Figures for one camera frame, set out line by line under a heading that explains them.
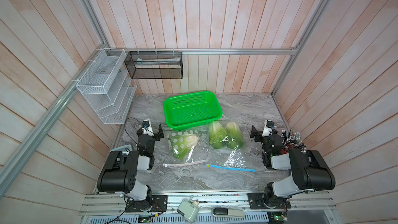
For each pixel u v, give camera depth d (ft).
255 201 2.40
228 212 2.21
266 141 2.55
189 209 2.24
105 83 2.50
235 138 2.77
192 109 3.62
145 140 2.29
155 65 3.45
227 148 2.91
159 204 2.40
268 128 2.56
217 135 2.89
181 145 2.81
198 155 2.89
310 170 1.50
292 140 2.50
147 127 2.50
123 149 2.90
